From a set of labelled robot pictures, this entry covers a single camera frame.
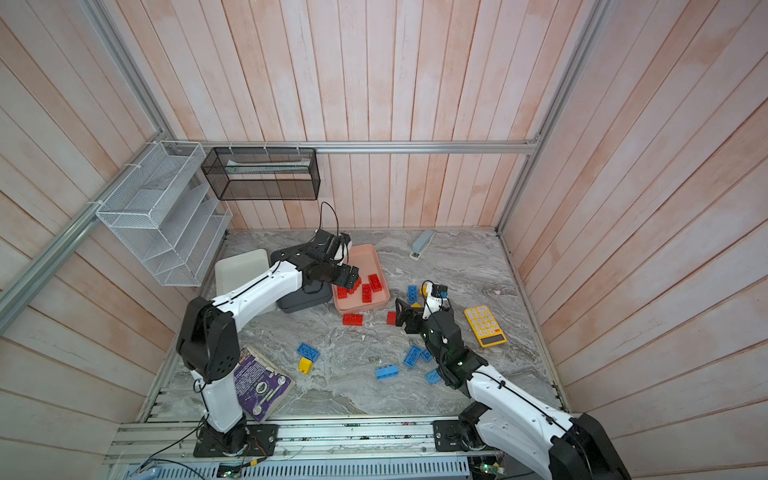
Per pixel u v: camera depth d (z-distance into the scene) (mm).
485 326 926
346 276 815
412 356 903
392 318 955
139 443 749
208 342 479
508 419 495
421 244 1096
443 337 589
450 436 727
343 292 997
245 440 715
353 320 934
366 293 1010
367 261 1107
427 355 656
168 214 733
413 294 983
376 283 1021
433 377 837
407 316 726
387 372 831
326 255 706
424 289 725
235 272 1073
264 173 972
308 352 880
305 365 841
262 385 798
